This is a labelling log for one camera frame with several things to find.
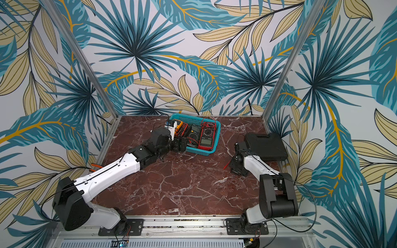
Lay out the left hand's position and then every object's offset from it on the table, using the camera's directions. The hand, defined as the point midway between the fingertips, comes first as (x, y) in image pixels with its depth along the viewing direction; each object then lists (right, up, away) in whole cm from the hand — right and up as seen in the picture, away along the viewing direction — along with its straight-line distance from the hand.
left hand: (180, 140), depth 79 cm
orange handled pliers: (-55, -17, +16) cm, 59 cm away
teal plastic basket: (+6, +12, +28) cm, 31 cm away
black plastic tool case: (+53, -5, +19) cm, 57 cm away
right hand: (+32, -17, +13) cm, 39 cm away
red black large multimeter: (+15, +2, +19) cm, 24 cm away
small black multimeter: (+29, -13, +7) cm, 32 cm away
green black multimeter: (+6, +2, +19) cm, 20 cm away
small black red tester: (+2, -1, -9) cm, 9 cm away
